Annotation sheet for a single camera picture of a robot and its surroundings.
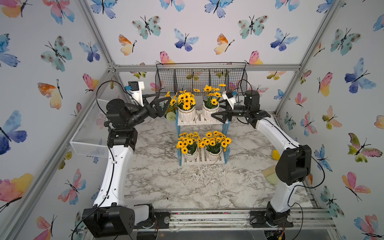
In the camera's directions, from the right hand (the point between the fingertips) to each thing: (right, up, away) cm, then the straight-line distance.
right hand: (216, 108), depth 78 cm
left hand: (-23, +3, -16) cm, 28 cm away
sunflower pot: (-14, -19, +4) cm, 24 cm away
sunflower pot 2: (0, -18, +4) cm, 19 cm away
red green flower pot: (-27, -1, +20) cm, 34 cm away
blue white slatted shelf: (-7, -30, +15) cm, 34 cm away
